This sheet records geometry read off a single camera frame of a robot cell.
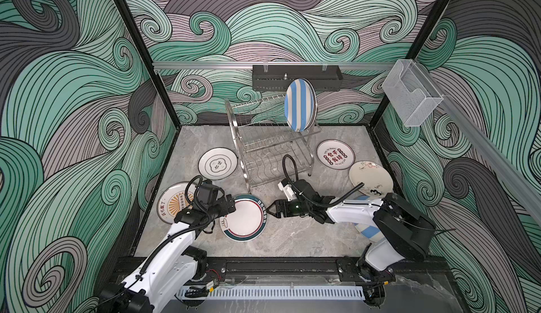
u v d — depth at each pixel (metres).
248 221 0.84
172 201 0.90
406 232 0.43
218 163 1.04
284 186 0.80
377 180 0.98
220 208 0.74
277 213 0.75
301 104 0.78
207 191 0.64
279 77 0.95
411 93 0.79
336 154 1.07
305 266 0.75
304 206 0.68
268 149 0.90
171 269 0.56
